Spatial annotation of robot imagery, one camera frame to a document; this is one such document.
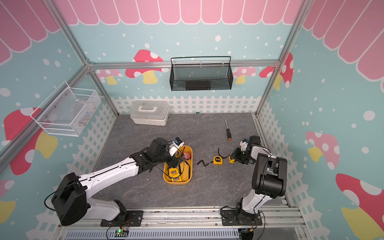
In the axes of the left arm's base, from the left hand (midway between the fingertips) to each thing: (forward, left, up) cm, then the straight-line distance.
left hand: (179, 156), depth 82 cm
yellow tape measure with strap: (+3, -23, -10) cm, 25 cm away
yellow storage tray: (-1, -2, -13) cm, 13 cm away
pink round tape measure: (+6, -3, -10) cm, 12 cm away
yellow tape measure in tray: (-10, +2, -9) cm, 14 cm away
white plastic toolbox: (+36, +25, -2) cm, 44 cm away
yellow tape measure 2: (-5, +4, -11) cm, 12 cm away
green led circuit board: (-35, +27, -16) cm, 47 cm away
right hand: (+7, -33, -11) cm, 36 cm away
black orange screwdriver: (+25, -32, -12) cm, 42 cm away
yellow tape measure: (+3, -31, -10) cm, 33 cm away
